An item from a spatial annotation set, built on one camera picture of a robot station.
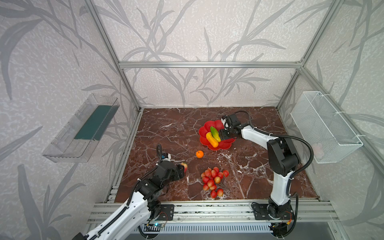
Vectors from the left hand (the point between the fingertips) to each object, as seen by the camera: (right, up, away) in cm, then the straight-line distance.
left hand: (181, 165), depth 82 cm
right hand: (+26, +19, +17) cm, 37 cm away
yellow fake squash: (+18, +12, +14) cm, 26 cm away
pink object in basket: (+69, +10, -10) cm, 70 cm away
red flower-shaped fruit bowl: (+23, +21, +25) cm, 40 cm away
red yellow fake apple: (+1, -2, +4) cm, 4 cm away
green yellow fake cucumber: (+20, +16, +18) cm, 32 cm away
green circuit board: (-12, -27, -11) cm, 31 cm away
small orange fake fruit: (+10, +4, +9) cm, 14 cm away
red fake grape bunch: (+16, -6, -2) cm, 17 cm away
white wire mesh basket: (+65, +17, -21) cm, 71 cm away
